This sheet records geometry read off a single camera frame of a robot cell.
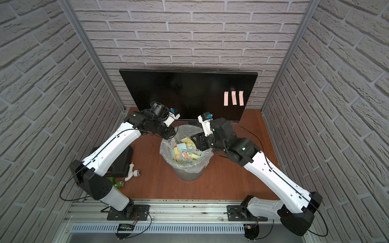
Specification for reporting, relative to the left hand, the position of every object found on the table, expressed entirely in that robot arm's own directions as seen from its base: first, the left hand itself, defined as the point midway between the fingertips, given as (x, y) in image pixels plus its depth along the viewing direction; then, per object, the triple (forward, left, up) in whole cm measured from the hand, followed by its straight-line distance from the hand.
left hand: (170, 127), depth 78 cm
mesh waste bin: (-19, -10, -18) cm, 28 cm away
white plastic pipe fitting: (-16, +23, -23) cm, 36 cm away
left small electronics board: (-41, +21, -27) cm, 54 cm away
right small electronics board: (-44, -40, -22) cm, 63 cm away
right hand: (-10, -14, +7) cm, 19 cm away
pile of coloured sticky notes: (-10, -8, -8) cm, 15 cm away
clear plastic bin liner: (-22, -13, +2) cm, 26 cm away
